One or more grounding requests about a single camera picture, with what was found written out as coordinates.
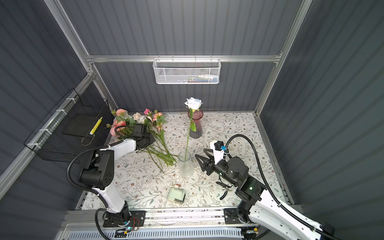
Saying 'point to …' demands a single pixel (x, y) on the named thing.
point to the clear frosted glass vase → (186, 165)
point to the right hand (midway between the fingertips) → (201, 154)
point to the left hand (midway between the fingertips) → (152, 138)
